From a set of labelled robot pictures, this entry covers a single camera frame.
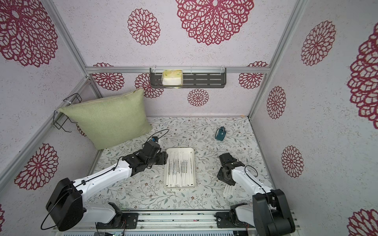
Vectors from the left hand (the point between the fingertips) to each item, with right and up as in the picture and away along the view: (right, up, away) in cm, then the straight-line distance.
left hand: (163, 155), depth 85 cm
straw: (+2, -10, +5) cm, 12 cm away
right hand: (+35, -13, +3) cm, 38 cm away
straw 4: (+10, -9, +5) cm, 15 cm away
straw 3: (+7, -9, +7) cm, 14 cm away
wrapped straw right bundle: (+16, -9, +7) cm, 20 cm away
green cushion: (-28, +21, -4) cm, 35 cm away
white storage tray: (+8, +2, +13) cm, 15 cm away
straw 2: (+5, -9, +5) cm, 12 cm away
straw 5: (+12, -10, +6) cm, 16 cm away
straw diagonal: (+14, -10, +6) cm, 18 cm away
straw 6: (+38, -19, -2) cm, 43 cm away
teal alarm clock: (+37, +12, +17) cm, 43 cm away
